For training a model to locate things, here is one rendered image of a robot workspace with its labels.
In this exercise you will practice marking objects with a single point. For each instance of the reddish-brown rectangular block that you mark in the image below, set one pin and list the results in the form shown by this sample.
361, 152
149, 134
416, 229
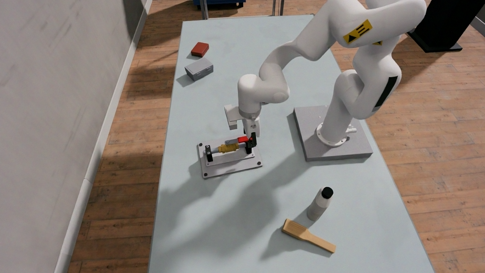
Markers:
200, 49

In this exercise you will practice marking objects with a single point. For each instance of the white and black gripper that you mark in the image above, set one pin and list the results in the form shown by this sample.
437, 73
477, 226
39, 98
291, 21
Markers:
252, 130

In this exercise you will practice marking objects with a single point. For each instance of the grey bottle with black cap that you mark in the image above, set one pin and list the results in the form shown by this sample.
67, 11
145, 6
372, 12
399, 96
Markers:
320, 203

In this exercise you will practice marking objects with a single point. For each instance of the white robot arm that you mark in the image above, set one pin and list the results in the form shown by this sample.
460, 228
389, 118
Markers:
357, 93

